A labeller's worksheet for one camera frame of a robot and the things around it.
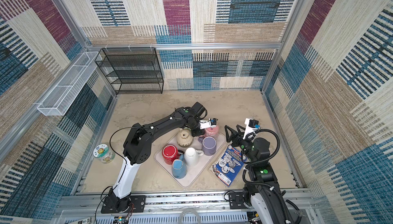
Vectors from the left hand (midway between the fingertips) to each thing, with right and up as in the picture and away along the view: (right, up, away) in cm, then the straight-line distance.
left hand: (203, 129), depth 93 cm
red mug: (-18, -11, -12) cm, 24 cm away
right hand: (+12, +3, -17) cm, 22 cm away
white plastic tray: (-5, -22, -10) cm, 24 cm away
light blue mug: (-12, -16, -18) cm, 27 cm away
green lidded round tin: (-54, -10, -11) cm, 56 cm away
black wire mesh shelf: (-50, +39, +17) cm, 66 cm away
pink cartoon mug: (+5, 0, -8) cm, 9 cm away
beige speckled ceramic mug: (-10, -4, -7) cm, 13 cm away
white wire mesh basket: (-67, +16, -22) cm, 72 cm away
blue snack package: (+12, -19, -11) cm, 25 cm away
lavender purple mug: (+3, -7, -9) cm, 12 cm away
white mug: (-6, -12, -15) cm, 20 cm away
